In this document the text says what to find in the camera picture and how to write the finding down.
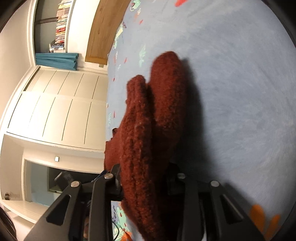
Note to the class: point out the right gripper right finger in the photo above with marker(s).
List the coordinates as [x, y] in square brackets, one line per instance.
[208, 212]

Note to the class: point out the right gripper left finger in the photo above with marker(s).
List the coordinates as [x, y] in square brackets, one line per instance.
[64, 219]

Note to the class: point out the dark red fuzzy sweater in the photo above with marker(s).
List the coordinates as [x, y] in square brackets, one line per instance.
[144, 145]

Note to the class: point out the white wardrobe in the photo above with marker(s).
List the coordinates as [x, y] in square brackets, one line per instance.
[63, 107]

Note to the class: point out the teal left curtain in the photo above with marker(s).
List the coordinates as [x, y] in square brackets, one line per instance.
[66, 61]

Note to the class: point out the blue patterned bed cover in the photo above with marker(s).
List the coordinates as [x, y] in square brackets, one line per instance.
[240, 127]

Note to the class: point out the row of books on shelf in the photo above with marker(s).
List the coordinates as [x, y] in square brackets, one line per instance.
[61, 26]

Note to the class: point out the wooden headboard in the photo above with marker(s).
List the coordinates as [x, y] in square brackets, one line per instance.
[108, 16]

